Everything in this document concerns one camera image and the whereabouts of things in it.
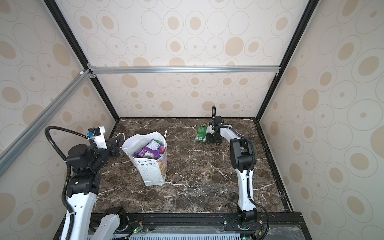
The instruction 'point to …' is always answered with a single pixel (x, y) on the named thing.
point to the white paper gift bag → (153, 170)
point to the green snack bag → (201, 133)
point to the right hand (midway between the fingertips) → (210, 140)
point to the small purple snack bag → (149, 151)
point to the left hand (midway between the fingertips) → (124, 135)
